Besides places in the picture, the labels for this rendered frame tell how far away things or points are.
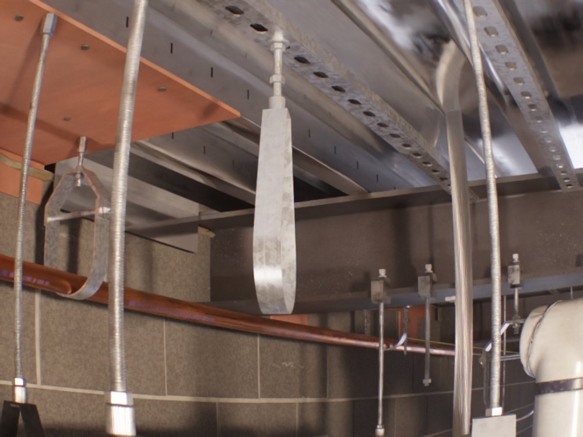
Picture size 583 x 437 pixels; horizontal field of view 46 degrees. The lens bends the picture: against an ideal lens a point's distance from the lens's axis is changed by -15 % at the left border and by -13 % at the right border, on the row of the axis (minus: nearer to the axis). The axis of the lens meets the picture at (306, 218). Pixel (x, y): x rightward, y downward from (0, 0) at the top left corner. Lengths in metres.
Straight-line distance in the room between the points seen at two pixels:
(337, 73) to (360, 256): 0.76
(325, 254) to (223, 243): 0.26
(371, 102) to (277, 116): 0.25
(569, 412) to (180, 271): 0.98
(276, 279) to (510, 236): 0.88
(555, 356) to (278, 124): 0.55
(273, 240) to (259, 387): 1.28
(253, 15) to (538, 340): 0.63
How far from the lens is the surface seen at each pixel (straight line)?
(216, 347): 1.81
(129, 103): 0.43
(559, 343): 1.10
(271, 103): 0.82
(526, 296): 3.37
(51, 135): 1.22
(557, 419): 1.10
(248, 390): 1.93
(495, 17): 0.80
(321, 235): 1.69
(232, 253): 1.79
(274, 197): 0.75
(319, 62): 0.91
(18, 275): 0.73
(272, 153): 0.78
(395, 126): 1.12
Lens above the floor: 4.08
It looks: 13 degrees up
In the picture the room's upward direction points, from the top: straight up
